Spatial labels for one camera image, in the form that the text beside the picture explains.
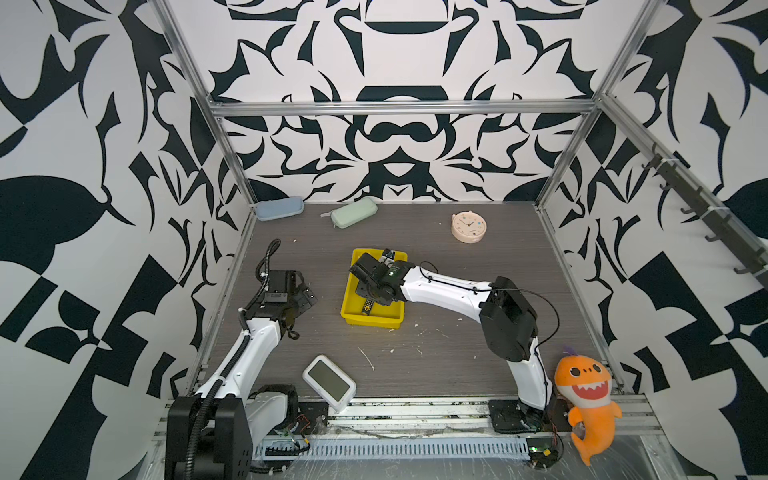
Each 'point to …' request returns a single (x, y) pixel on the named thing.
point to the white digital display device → (329, 384)
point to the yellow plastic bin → (382, 315)
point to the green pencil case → (352, 213)
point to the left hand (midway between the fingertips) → (295, 297)
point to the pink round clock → (468, 226)
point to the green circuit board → (543, 451)
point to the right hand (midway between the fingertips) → (362, 288)
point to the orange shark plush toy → (586, 383)
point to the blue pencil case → (279, 208)
